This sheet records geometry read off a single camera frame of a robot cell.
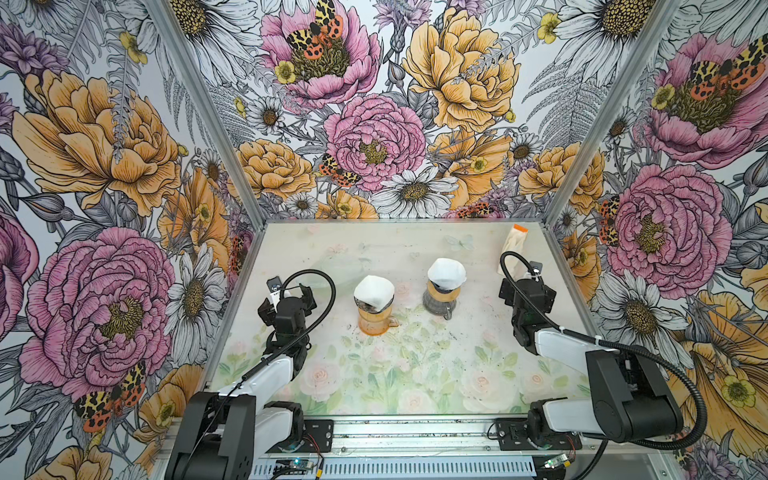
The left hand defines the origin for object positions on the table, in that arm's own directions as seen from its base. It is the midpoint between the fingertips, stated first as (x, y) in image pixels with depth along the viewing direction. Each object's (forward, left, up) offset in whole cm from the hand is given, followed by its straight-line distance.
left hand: (287, 299), depth 87 cm
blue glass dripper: (+2, -45, +1) cm, 45 cm away
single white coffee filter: (+1, -25, +2) cm, 25 cm away
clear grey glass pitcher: (0, -44, -5) cm, 44 cm away
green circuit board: (-38, -8, -11) cm, 40 cm away
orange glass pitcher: (-4, -25, -8) cm, 27 cm away
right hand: (+3, -70, -1) cm, 70 cm away
